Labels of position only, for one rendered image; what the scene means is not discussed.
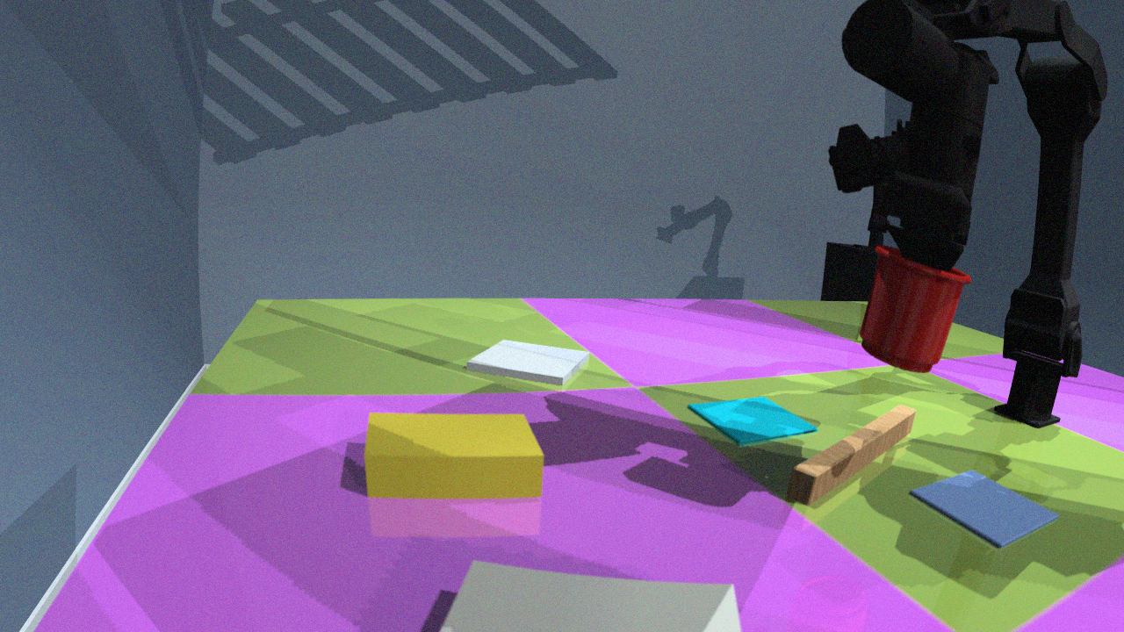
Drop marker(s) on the red cup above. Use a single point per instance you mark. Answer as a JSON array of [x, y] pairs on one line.
[[910, 311]]

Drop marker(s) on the long wooden beam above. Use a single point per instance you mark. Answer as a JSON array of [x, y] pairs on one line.
[[817, 476]]

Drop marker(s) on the yellow rectangular block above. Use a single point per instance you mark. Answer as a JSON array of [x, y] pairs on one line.
[[452, 456]]

